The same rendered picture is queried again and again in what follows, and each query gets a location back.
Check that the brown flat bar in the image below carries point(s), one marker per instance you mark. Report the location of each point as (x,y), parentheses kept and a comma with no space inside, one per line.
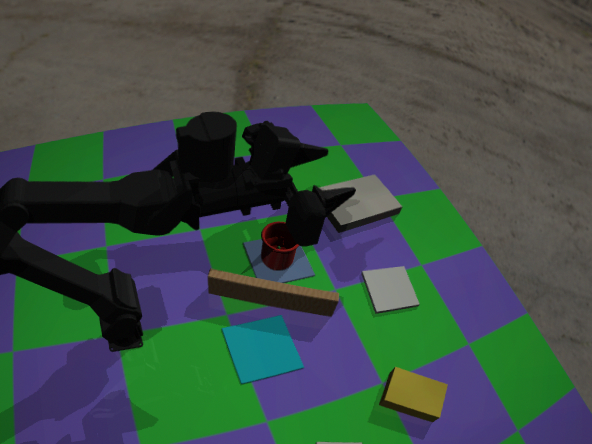
(271,293)

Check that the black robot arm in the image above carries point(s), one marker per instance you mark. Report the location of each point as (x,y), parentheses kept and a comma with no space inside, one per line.
(194,181)

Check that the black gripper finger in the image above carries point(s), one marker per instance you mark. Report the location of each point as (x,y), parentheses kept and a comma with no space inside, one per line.
(333,198)
(308,153)

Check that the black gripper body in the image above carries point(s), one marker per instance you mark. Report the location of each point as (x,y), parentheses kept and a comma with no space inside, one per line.
(306,213)

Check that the red cup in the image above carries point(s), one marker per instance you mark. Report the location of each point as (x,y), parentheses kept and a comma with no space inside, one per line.
(277,234)

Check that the olive yellow rectangular block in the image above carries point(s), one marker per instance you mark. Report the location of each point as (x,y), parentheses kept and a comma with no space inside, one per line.
(414,395)

